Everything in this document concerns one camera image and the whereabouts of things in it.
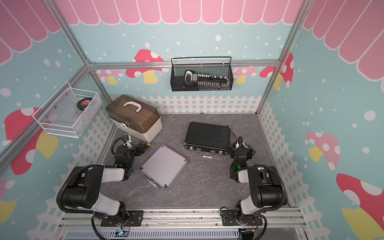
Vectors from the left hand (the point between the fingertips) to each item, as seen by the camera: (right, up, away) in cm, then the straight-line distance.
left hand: (135, 143), depth 93 cm
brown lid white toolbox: (+1, +17, -2) cm, 17 cm away
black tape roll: (-21, +23, -15) cm, 35 cm away
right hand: (+66, 0, -1) cm, 66 cm away
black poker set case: (+46, +2, +9) cm, 47 cm away
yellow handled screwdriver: (+6, -1, +6) cm, 9 cm away
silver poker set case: (+18, -15, -2) cm, 23 cm away
